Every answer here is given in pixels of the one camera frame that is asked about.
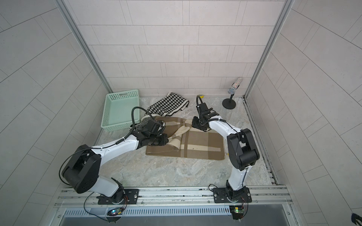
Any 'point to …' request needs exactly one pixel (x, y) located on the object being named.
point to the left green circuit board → (115, 212)
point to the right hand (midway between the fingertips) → (193, 124)
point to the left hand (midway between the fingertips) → (171, 139)
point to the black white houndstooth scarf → (169, 103)
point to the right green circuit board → (237, 211)
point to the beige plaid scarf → (186, 141)
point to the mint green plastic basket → (117, 113)
